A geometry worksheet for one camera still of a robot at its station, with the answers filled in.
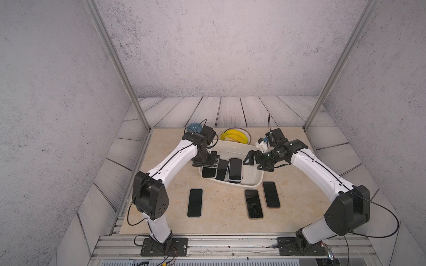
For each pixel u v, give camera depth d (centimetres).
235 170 96
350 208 42
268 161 69
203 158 70
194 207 85
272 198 87
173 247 72
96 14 71
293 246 72
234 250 73
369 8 71
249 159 73
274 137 65
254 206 85
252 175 96
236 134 111
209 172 81
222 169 101
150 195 45
